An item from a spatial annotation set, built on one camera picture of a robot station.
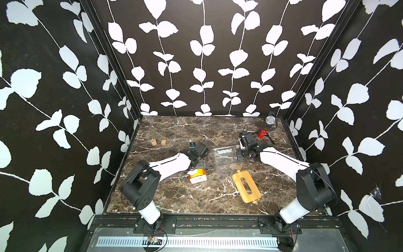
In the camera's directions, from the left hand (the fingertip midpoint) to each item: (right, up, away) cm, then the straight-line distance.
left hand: (197, 160), depth 91 cm
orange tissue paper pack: (0, -7, -8) cm, 11 cm away
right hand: (+24, +6, +1) cm, 25 cm away
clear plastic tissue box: (+17, -1, +7) cm, 19 cm away
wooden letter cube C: (-30, +10, +12) cm, 34 cm away
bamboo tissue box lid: (+33, -16, -7) cm, 37 cm away
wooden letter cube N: (-24, +10, +13) cm, 29 cm away
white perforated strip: (-25, -33, -21) cm, 47 cm away
